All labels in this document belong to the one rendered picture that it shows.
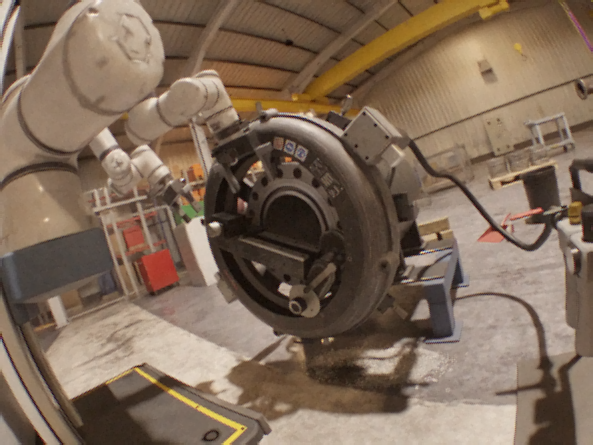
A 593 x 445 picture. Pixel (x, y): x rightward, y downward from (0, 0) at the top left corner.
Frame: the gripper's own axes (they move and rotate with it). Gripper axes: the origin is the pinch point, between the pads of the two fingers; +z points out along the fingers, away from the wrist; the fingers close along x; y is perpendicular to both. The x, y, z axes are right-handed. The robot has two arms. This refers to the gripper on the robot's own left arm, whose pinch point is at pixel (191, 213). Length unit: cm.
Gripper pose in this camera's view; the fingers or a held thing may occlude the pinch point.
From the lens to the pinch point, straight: 106.6
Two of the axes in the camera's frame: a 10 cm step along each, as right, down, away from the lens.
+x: -6.2, 3.2, 7.2
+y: 4.5, -6.0, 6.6
